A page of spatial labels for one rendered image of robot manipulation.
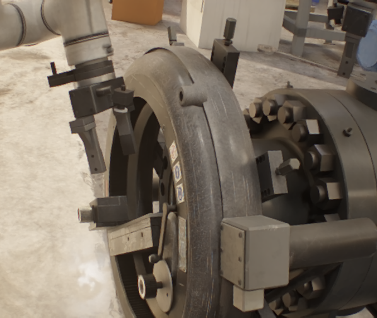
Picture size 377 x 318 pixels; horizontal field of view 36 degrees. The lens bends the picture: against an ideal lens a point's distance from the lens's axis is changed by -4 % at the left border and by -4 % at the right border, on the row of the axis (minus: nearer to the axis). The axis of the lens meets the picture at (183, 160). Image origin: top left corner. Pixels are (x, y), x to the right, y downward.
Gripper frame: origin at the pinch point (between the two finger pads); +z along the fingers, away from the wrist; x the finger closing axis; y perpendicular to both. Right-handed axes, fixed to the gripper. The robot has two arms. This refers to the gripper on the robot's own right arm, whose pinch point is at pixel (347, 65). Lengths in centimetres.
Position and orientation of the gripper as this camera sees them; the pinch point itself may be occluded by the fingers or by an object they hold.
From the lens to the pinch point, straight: 121.7
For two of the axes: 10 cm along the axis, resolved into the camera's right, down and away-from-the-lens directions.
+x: -3.8, 4.1, -8.3
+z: -1.5, 8.6, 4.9
